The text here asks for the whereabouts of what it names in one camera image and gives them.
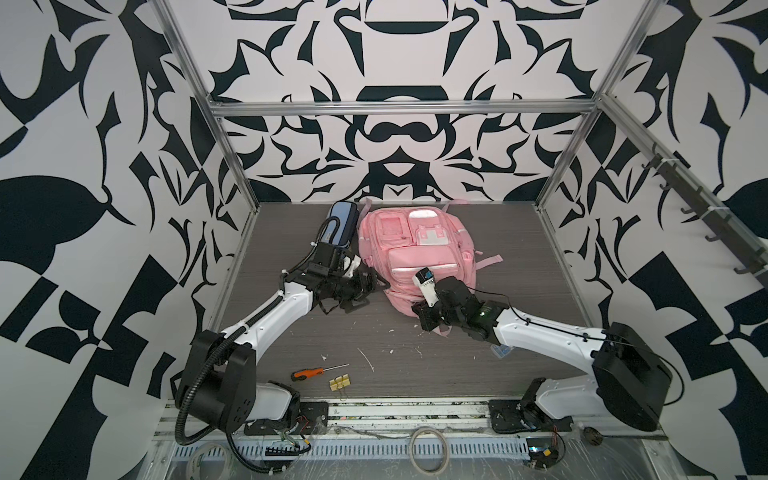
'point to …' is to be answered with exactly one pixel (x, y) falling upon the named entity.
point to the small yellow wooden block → (339, 382)
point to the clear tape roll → (446, 455)
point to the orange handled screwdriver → (301, 374)
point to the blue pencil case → (347, 227)
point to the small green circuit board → (541, 451)
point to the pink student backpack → (394, 242)
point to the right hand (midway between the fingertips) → (414, 306)
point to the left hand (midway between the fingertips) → (383, 289)
